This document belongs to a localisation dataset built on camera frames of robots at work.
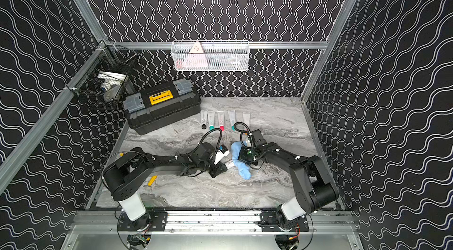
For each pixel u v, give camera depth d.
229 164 0.88
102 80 0.92
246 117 1.10
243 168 0.82
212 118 1.09
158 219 0.76
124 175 0.49
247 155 0.80
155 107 0.94
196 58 0.89
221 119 1.06
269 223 0.73
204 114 1.11
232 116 1.09
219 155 0.80
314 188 0.43
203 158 0.72
